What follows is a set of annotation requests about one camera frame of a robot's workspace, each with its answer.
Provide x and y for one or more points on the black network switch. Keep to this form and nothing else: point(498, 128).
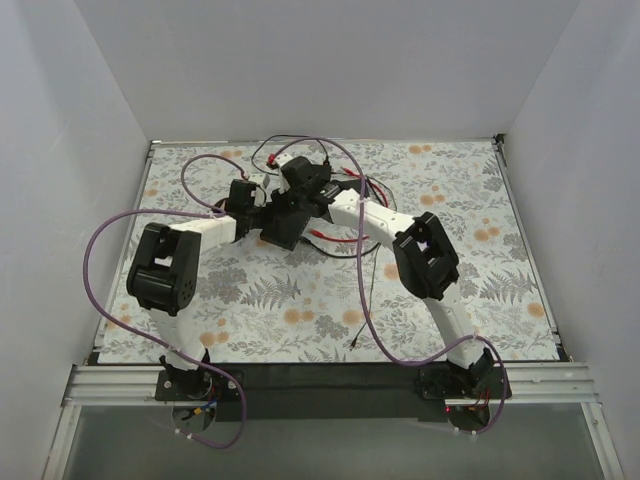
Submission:
point(283, 225)

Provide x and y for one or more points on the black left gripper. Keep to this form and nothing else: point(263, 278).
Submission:
point(282, 226)

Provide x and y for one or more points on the floral patterned table mat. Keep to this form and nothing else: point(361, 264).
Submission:
point(256, 302)

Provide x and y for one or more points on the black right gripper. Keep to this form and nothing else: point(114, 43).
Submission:
point(298, 176)

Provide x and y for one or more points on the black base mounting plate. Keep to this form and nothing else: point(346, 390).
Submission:
point(229, 400)

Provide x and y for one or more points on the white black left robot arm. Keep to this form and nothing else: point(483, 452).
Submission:
point(164, 272)

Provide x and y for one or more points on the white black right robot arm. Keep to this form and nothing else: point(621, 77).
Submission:
point(426, 260)

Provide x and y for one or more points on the aluminium frame rail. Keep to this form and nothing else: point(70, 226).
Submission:
point(537, 382)

